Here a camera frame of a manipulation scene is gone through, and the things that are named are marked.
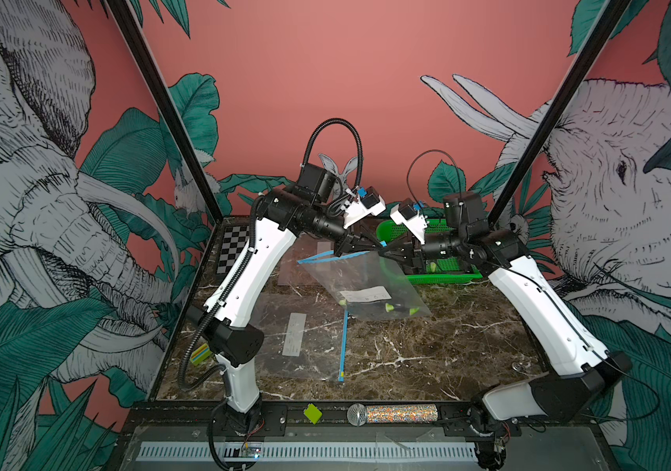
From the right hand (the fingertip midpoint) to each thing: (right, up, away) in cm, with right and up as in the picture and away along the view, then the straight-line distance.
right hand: (381, 248), depth 64 cm
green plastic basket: (+26, -9, +40) cm, 48 cm away
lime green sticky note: (-16, -43, +11) cm, 48 cm away
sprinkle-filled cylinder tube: (-4, -42, +7) cm, 42 cm away
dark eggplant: (+4, -17, +16) cm, 23 cm away
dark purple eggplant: (-2, -16, +14) cm, 22 cm away
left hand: (-1, +1, -1) cm, 2 cm away
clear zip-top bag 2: (-24, 0, +47) cm, 52 cm away
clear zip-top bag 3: (-21, -28, +25) cm, 43 cm away
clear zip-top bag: (-3, -10, +12) cm, 16 cm away
